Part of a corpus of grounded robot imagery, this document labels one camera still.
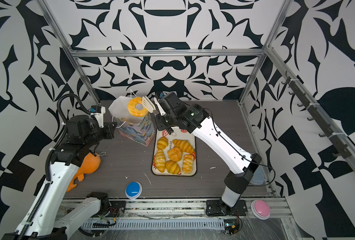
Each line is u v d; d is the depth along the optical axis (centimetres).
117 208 73
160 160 86
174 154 88
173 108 48
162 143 94
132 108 70
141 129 80
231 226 71
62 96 47
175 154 88
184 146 91
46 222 39
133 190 79
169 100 47
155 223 71
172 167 83
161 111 58
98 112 60
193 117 44
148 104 70
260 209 73
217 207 75
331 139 51
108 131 62
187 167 83
